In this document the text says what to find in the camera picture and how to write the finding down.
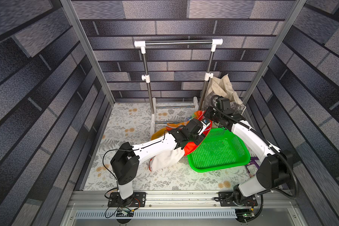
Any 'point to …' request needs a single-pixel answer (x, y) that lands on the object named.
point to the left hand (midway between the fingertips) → (202, 131)
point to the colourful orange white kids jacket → (173, 159)
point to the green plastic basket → (221, 149)
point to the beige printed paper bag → (221, 88)
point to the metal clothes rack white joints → (197, 104)
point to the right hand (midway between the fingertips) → (204, 110)
